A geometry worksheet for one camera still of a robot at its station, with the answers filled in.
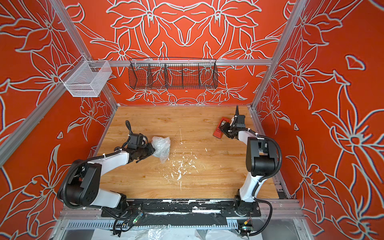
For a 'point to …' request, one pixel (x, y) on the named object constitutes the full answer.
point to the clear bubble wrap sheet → (162, 147)
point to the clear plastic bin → (86, 79)
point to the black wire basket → (173, 73)
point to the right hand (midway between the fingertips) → (221, 126)
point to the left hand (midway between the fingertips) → (155, 149)
